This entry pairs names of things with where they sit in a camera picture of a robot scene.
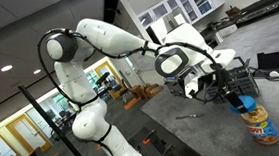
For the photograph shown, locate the black box device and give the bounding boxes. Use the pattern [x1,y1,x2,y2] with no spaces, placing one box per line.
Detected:
[163,74,194,99]

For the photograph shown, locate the round recessed ceiling light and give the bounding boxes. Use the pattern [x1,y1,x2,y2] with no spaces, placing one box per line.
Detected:
[32,68,43,76]
[0,64,14,74]

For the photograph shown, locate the wooden block stack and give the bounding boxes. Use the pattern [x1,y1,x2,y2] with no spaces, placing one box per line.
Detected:
[122,81,165,114]

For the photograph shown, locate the white box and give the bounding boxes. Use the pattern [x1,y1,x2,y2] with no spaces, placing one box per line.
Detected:
[213,23,239,46]

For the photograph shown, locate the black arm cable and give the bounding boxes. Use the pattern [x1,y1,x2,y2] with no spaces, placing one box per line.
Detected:
[28,25,251,156]

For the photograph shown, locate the blue plastic jar lid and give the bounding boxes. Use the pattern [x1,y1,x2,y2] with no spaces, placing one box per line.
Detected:
[228,93,258,116]

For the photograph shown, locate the black plastic crate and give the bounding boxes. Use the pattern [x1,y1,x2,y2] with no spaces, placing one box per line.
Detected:
[207,55,262,106]

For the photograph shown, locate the white computer mouse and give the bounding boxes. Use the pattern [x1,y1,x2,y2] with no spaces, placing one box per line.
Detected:
[268,69,279,79]

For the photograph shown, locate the white paper sheet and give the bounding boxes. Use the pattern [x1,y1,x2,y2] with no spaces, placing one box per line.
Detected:
[173,13,189,28]

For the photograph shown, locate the silver metal fork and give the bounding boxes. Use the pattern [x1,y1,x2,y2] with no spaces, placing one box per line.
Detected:
[174,111,206,122]

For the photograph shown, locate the black laptop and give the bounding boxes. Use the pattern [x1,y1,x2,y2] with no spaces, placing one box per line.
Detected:
[254,41,279,80]

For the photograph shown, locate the black slanted pole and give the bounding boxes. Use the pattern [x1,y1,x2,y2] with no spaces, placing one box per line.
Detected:
[12,84,94,156]

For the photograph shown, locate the black ceiling column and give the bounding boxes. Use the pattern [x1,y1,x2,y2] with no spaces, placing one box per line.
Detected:
[98,0,122,24]

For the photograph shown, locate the white glass door cabinets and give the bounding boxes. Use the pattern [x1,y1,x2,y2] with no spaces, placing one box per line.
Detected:
[136,0,225,35]

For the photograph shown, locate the open peanut butter jar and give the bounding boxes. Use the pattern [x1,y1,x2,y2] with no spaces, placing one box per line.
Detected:
[238,103,279,147]

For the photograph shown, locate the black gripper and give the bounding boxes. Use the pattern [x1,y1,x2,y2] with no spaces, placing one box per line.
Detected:
[210,64,254,115]

